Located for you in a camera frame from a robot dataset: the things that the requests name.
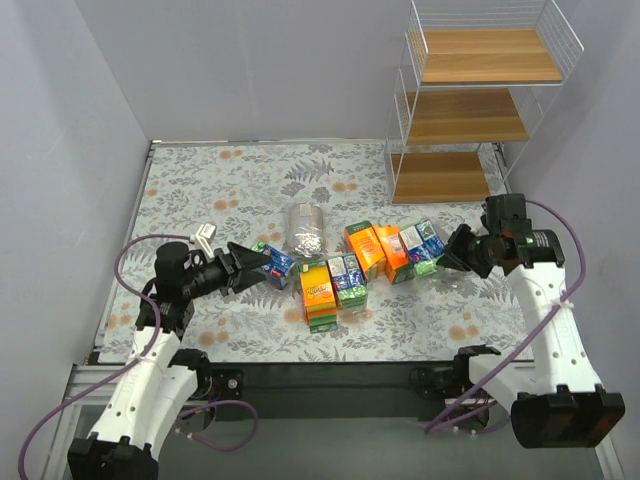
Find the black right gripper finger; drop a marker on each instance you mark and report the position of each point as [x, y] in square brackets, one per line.
[454, 261]
[457, 244]

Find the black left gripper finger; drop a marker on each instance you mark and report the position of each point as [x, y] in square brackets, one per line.
[244, 257]
[246, 279]

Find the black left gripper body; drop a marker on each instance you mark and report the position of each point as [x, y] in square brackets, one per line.
[226, 269]

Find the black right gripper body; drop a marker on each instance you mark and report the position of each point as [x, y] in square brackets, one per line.
[474, 250]

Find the blue green sponge pack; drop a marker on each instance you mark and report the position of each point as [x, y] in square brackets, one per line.
[423, 246]
[280, 268]
[348, 282]

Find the orange Sponge Daddy box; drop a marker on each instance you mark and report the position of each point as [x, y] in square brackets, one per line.
[319, 301]

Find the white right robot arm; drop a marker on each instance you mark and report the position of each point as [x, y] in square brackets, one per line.
[548, 386]

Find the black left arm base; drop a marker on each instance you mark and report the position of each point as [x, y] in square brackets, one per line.
[219, 384]

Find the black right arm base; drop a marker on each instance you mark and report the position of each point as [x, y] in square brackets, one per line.
[433, 382]

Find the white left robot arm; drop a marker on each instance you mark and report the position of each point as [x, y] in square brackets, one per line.
[162, 381]

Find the silver steel wool pack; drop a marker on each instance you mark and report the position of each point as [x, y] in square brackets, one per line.
[305, 230]

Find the floral patterned table mat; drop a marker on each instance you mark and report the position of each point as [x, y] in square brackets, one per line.
[246, 191]

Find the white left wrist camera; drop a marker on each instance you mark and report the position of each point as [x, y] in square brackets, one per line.
[204, 236]

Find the aluminium frame rail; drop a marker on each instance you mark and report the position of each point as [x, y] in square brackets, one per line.
[76, 420]

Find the white wire wooden shelf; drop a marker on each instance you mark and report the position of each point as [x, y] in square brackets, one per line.
[473, 75]

